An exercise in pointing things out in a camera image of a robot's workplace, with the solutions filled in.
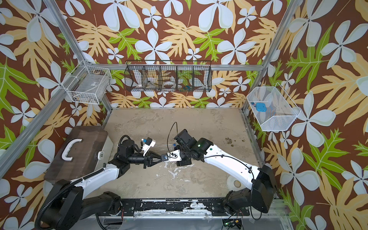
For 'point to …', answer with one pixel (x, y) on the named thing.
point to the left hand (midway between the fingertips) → (163, 157)
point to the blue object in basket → (261, 107)
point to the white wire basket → (89, 84)
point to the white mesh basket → (272, 108)
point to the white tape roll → (234, 184)
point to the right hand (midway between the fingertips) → (175, 154)
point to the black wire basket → (168, 76)
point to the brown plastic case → (82, 151)
